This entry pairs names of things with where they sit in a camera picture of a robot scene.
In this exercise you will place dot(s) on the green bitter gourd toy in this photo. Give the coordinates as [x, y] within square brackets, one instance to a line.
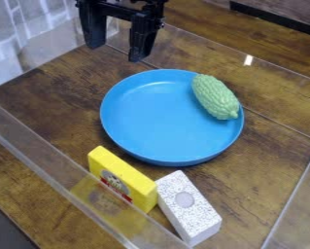
[215, 97]

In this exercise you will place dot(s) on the blue round plastic tray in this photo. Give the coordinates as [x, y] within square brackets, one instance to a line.
[154, 120]

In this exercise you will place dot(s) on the clear acrylic front wall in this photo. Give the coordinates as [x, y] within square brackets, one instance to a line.
[130, 225]

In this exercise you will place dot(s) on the yellow butter block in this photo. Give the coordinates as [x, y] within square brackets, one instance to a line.
[124, 179]

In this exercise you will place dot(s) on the white speckled stone block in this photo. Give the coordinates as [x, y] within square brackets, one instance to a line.
[186, 208]

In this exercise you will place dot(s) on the dark baseboard strip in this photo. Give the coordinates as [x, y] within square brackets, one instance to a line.
[282, 21]

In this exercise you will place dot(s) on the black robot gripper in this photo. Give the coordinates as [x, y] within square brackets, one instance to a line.
[146, 23]

